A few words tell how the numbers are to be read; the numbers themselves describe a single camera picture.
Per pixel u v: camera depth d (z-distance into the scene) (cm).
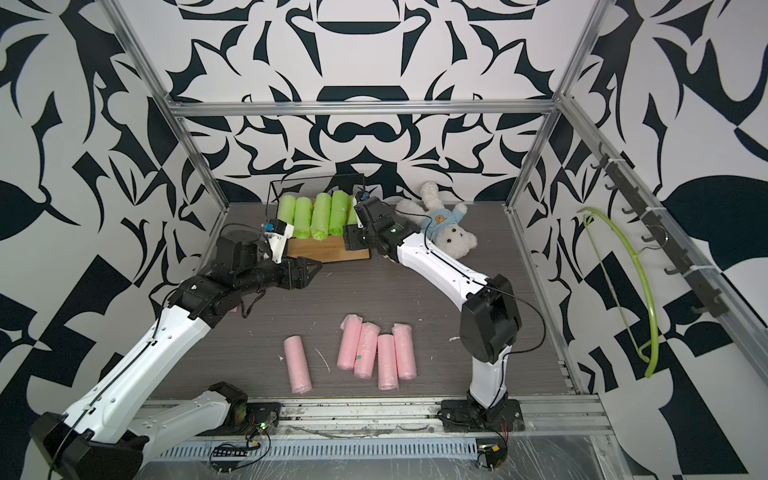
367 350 82
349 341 84
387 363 80
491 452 72
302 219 89
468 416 67
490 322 48
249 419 72
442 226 102
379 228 64
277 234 63
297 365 79
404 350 82
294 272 62
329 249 105
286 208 92
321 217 89
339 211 91
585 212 79
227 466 69
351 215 90
